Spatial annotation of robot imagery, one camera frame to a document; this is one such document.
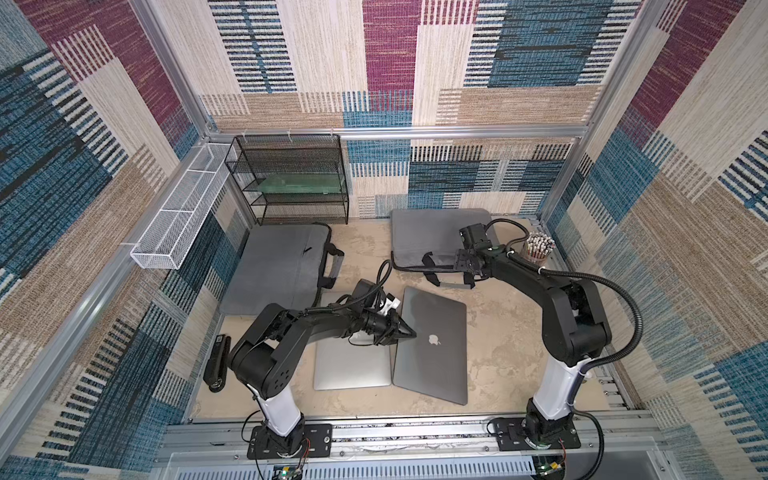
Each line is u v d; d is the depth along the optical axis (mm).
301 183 942
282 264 1021
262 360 470
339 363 874
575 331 504
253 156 1015
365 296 700
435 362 846
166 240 915
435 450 728
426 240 1116
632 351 448
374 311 808
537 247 889
